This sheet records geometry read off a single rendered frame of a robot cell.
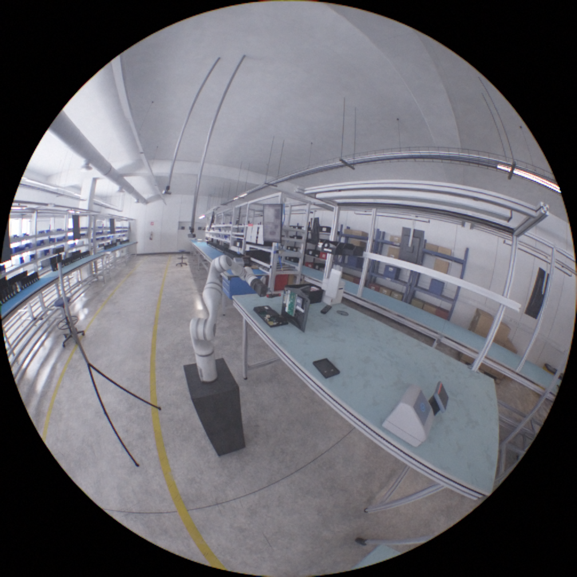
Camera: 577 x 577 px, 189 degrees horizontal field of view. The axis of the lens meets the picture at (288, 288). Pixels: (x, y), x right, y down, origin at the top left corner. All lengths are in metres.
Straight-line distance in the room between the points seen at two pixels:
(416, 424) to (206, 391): 0.84
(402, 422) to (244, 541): 1.28
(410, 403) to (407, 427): 0.09
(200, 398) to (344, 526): 1.37
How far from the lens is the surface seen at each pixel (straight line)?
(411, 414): 0.62
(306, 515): 1.56
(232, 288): 2.57
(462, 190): 0.96
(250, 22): 2.49
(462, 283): 1.28
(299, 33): 2.48
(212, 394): 0.87
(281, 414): 1.81
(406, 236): 2.59
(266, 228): 2.36
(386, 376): 0.92
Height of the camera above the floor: 1.53
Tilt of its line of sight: 17 degrees down
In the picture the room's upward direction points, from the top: 8 degrees clockwise
